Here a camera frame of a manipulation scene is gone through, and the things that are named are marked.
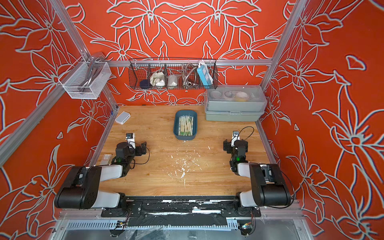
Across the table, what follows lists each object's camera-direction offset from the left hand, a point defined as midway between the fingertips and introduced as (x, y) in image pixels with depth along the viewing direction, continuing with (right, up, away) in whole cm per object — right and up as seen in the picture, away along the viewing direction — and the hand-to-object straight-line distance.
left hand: (138, 141), depth 93 cm
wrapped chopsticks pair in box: (+27, +9, +14) cm, 32 cm away
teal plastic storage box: (+22, +17, +15) cm, 32 cm away
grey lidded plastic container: (+64, +26, +10) cm, 70 cm away
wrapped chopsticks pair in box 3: (+32, +10, +14) cm, 36 cm away
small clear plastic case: (-19, -11, -3) cm, 22 cm away
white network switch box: (-19, +16, +18) cm, 31 cm away
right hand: (+59, +2, -1) cm, 60 cm away
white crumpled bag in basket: (+12, +40, -1) cm, 42 cm away
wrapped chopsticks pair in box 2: (+30, +10, +14) cm, 34 cm away
